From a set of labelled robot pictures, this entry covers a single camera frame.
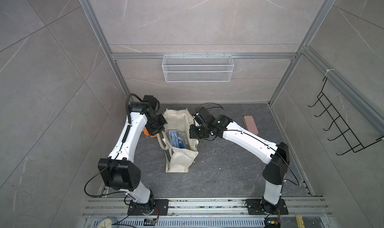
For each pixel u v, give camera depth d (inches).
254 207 29.2
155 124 26.1
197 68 39.5
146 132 27.4
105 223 26.0
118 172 17.8
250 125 41.3
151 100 25.5
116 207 29.6
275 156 17.8
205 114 23.5
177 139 34.6
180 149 26.5
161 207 28.9
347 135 25.4
